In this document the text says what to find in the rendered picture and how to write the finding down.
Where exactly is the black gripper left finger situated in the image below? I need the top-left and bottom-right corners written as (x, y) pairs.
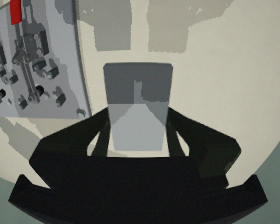
top-left (35, 107), bottom-right (111, 157)

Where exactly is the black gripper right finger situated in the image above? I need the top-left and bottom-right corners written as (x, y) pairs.
top-left (166, 107), bottom-right (241, 178)

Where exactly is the grey fixture plate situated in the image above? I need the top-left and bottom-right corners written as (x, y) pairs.
top-left (0, 0), bottom-right (92, 119)

